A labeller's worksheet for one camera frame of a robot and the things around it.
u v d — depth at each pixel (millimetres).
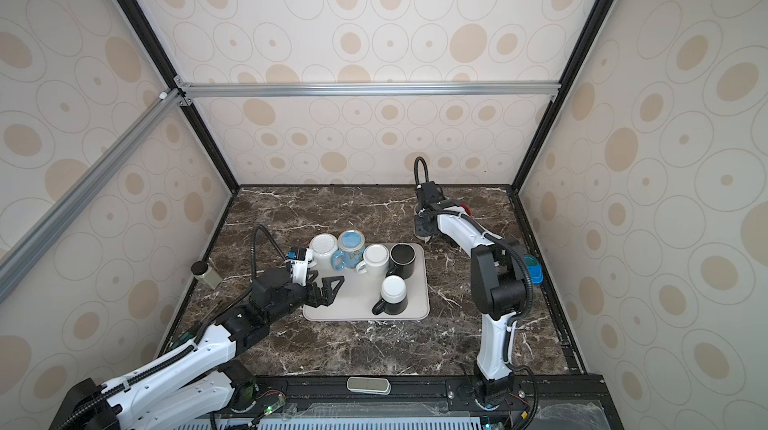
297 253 686
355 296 918
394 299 815
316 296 695
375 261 897
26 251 521
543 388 750
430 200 768
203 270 864
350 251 894
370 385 720
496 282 515
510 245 505
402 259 880
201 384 583
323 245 928
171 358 478
